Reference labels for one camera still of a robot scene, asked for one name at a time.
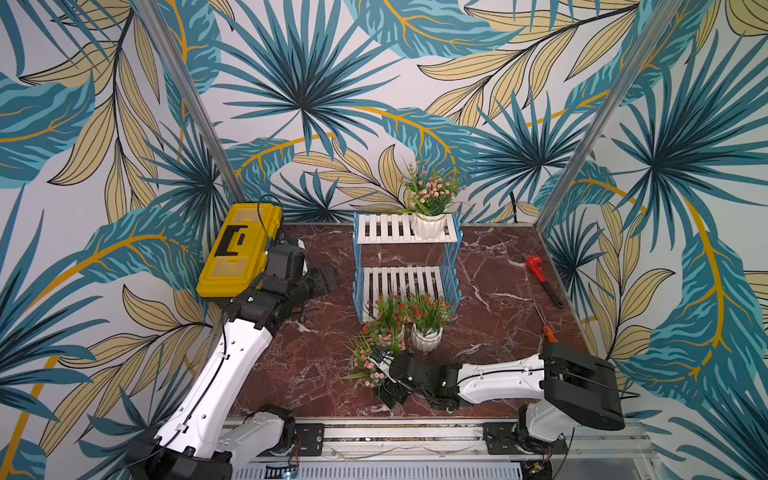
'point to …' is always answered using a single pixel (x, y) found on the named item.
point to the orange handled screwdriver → (547, 330)
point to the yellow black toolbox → (238, 248)
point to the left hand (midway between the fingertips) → (322, 281)
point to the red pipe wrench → (534, 262)
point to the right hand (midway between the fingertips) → (382, 373)
